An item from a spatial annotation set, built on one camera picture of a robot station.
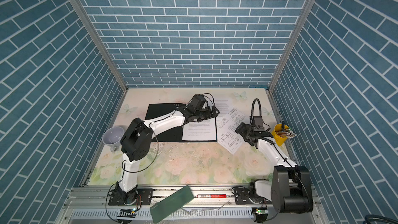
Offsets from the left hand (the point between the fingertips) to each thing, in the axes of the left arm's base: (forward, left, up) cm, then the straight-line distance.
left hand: (216, 114), depth 92 cm
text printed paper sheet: (-5, +6, -10) cm, 13 cm away
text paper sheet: (+16, -8, -12) cm, 22 cm away
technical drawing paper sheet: (-10, -7, -11) cm, 17 cm away
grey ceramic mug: (-10, +61, -8) cm, 62 cm away
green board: (-44, +23, -10) cm, 50 cm away
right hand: (-9, -14, -4) cm, 17 cm away
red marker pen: (-41, +4, -11) cm, 42 cm away
